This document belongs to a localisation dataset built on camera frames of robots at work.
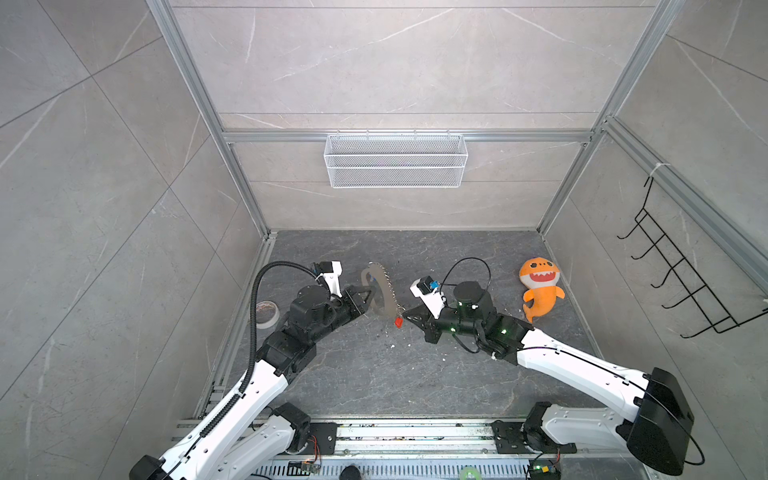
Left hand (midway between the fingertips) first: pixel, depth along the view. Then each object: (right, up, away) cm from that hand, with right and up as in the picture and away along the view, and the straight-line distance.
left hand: (377, 283), depth 69 cm
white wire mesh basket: (+5, +39, +32) cm, 51 cm away
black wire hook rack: (+69, -1, -6) cm, 70 cm away
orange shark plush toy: (+53, 0, +28) cm, 60 cm away
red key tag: (+5, -10, +5) cm, 13 cm away
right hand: (+7, -8, +5) cm, 11 cm away
